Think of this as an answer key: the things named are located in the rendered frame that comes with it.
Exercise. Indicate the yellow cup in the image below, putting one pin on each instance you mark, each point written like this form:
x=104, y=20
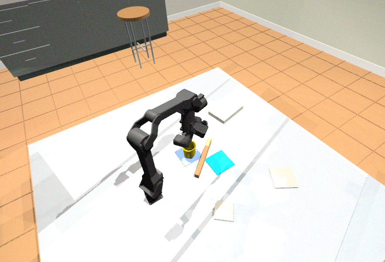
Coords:
x=190, y=151

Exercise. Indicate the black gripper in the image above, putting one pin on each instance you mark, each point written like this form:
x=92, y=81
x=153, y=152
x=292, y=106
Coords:
x=185, y=138

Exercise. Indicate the orange flat bar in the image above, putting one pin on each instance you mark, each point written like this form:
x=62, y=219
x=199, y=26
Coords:
x=203, y=157

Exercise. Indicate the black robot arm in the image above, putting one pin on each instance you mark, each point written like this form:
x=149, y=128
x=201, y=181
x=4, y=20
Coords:
x=186, y=103

